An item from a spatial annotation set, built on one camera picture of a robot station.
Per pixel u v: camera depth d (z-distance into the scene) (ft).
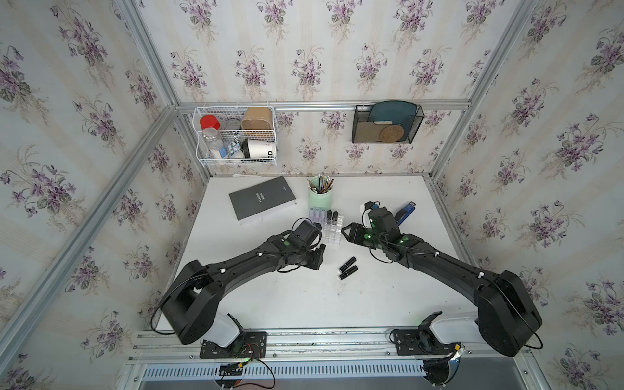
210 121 3.04
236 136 3.07
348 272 2.86
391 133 3.20
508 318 1.34
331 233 3.22
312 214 3.15
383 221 2.08
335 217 3.14
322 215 3.14
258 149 3.04
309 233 2.14
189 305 1.38
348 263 2.94
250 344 2.37
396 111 3.05
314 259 2.42
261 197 3.51
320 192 3.12
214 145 2.95
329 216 3.14
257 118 2.90
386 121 3.12
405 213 3.32
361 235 2.44
